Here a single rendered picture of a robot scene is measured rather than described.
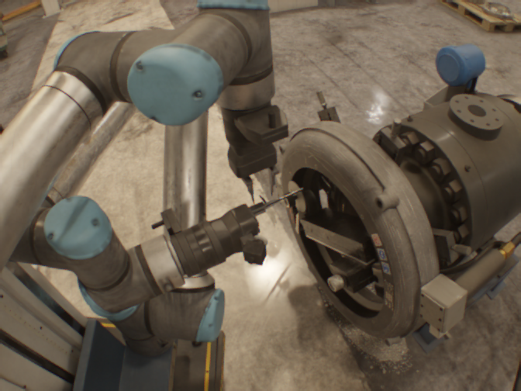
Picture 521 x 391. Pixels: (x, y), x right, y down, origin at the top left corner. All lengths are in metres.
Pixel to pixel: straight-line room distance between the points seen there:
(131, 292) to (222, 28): 0.40
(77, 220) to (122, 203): 1.88
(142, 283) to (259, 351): 1.16
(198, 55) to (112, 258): 0.30
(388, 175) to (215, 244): 0.49
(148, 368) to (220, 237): 0.68
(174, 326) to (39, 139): 0.67
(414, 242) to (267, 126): 0.53
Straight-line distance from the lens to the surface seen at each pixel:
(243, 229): 0.60
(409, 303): 1.00
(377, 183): 0.91
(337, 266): 1.06
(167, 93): 0.37
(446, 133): 1.26
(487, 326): 1.95
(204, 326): 0.93
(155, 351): 1.16
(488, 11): 5.46
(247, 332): 1.73
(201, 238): 0.59
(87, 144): 0.73
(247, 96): 0.51
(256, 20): 0.46
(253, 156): 0.60
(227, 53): 0.40
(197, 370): 1.37
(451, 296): 0.94
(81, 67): 0.44
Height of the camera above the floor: 1.60
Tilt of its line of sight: 48 degrees down
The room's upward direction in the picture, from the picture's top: 7 degrees counter-clockwise
